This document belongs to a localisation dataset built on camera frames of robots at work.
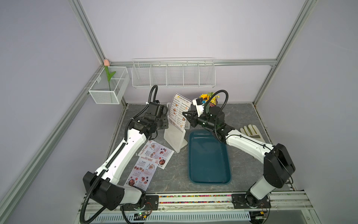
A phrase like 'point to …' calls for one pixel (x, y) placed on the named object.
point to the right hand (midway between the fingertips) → (182, 112)
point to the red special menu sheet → (154, 150)
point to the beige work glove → (252, 131)
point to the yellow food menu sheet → (180, 104)
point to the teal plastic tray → (209, 160)
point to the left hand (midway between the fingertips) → (163, 121)
